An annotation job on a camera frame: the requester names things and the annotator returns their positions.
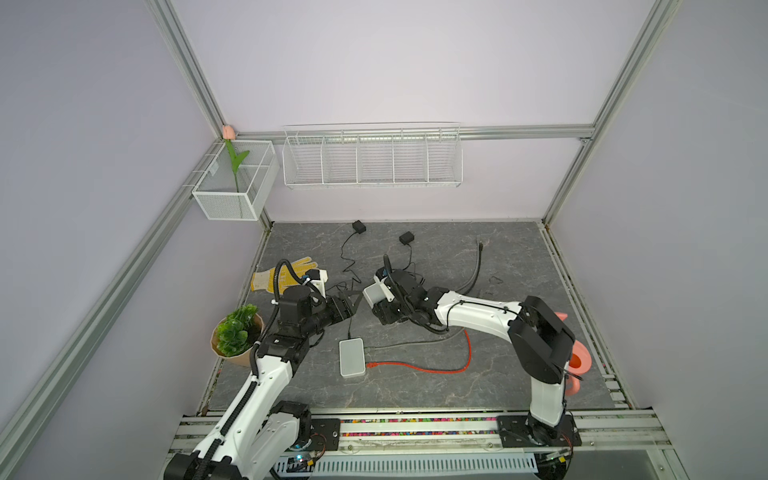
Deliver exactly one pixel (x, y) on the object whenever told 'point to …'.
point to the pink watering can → (580, 360)
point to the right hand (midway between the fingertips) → (382, 306)
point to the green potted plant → (233, 337)
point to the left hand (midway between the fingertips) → (356, 300)
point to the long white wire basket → (373, 156)
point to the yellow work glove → (265, 279)
